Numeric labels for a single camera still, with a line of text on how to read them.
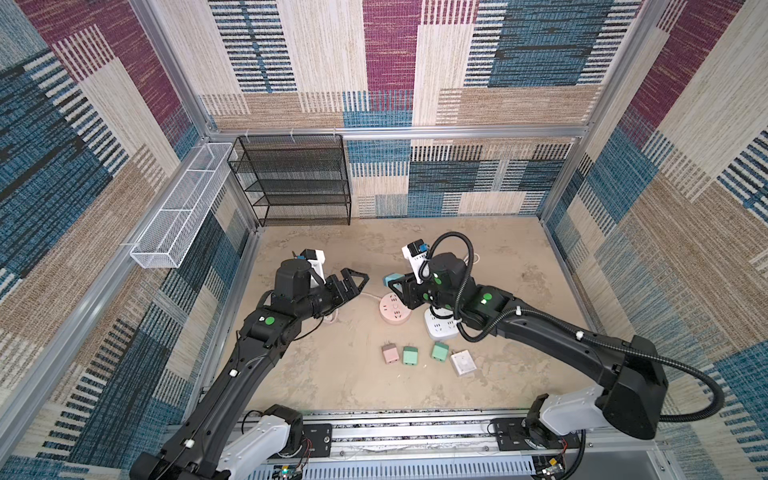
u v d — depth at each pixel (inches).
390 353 33.5
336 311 36.9
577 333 17.8
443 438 29.7
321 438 29.1
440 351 33.5
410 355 33.6
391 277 29.8
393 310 36.2
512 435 28.6
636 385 15.6
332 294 25.0
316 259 26.6
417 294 26.5
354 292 24.8
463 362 32.7
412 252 26.1
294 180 42.6
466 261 22.3
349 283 25.1
